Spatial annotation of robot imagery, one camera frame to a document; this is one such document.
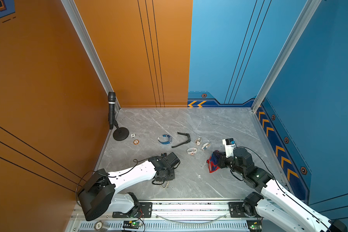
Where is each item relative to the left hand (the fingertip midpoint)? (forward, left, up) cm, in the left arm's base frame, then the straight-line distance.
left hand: (172, 174), depth 83 cm
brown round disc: (+23, +27, -2) cm, 35 cm away
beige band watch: (-6, +3, -1) cm, 7 cm away
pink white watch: (+15, -12, +1) cm, 19 cm away
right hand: (+8, -24, +13) cm, 28 cm away
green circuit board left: (-24, +19, -3) cm, 30 cm away
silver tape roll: (-25, +31, +4) cm, 40 cm away
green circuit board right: (-23, -42, -4) cm, 48 cm away
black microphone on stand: (+29, +38, 0) cm, 48 cm away
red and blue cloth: (+3, -22, +11) cm, 25 cm away
